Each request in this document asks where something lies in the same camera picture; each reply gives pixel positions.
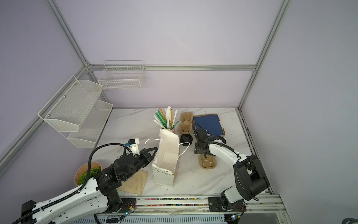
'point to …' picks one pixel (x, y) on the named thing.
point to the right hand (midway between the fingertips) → (201, 150)
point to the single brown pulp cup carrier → (208, 163)
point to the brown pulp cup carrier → (185, 124)
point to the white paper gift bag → (166, 165)
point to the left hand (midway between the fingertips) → (157, 150)
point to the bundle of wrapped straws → (166, 121)
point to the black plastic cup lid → (186, 137)
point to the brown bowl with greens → (81, 172)
